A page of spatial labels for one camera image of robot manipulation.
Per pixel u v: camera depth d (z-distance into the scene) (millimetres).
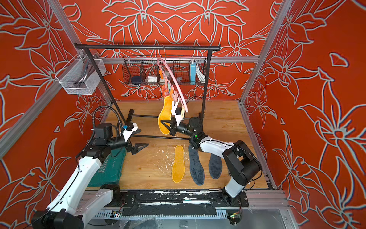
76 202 430
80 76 835
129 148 659
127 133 627
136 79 976
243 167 451
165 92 777
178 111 658
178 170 835
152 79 872
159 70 835
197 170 831
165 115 731
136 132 646
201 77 898
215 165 853
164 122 740
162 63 653
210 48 552
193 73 876
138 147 649
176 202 729
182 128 697
